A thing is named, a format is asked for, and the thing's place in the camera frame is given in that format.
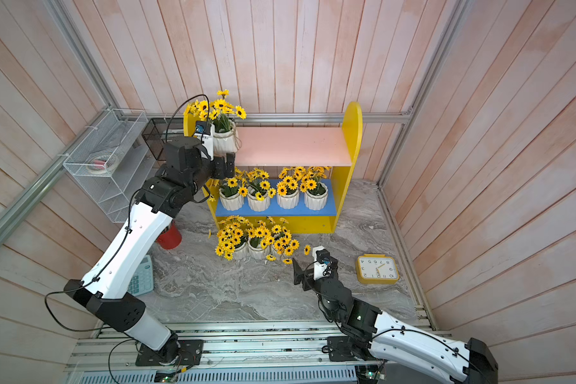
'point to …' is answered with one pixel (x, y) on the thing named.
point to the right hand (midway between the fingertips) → (307, 255)
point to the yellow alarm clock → (377, 269)
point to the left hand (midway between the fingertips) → (220, 156)
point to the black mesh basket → (155, 134)
